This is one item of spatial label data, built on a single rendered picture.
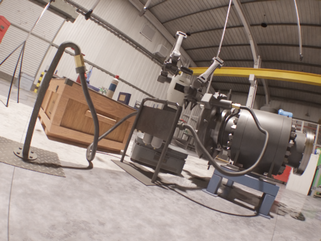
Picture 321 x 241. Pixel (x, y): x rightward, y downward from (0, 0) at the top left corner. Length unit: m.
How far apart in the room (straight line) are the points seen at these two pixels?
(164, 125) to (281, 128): 0.98
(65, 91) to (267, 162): 1.71
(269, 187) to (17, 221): 1.38
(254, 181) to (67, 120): 1.50
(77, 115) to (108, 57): 8.86
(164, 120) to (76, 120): 0.70
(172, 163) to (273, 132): 0.95
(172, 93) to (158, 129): 0.72
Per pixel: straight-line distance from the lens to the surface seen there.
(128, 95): 1.57
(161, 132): 1.12
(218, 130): 1.62
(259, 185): 1.33
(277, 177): 6.89
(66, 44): 0.84
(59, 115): 1.29
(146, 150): 1.49
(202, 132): 1.52
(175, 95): 1.79
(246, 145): 1.49
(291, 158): 1.62
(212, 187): 1.40
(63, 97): 1.28
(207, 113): 1.53
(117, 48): 10.44
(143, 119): 1.27
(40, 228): 0.48
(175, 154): 1.55
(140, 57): 11.17
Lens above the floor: 0.33
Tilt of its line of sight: 4 degrees up
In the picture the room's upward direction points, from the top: 20 degrees clockwise
